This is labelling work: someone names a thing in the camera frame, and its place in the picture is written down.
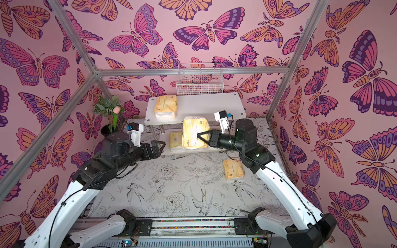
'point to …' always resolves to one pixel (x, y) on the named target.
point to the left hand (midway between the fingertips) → (159, 143)
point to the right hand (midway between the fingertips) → (195, 138)
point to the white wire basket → (199, 78)
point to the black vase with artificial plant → (111, 108)
